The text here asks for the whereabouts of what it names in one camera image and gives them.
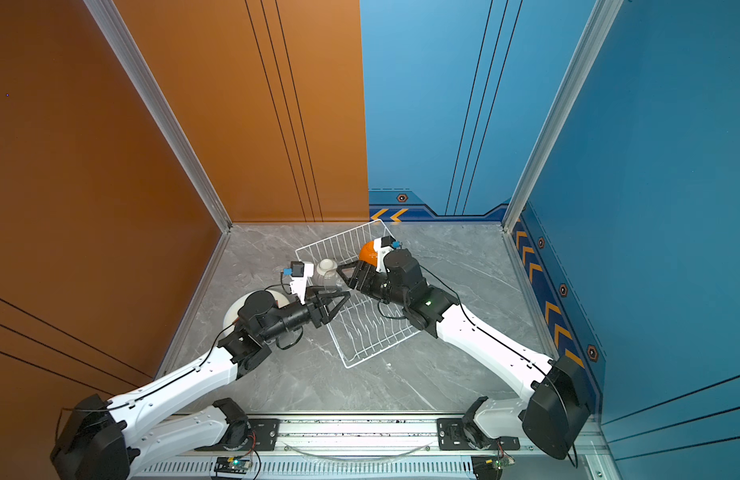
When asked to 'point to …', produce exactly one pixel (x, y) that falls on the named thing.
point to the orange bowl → (368, 254)
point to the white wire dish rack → (362, 325)
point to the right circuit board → (489, 467)
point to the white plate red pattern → (233, 309)
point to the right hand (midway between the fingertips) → (341, 275)
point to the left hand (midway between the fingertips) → (346, 292)
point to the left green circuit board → (232, 465)
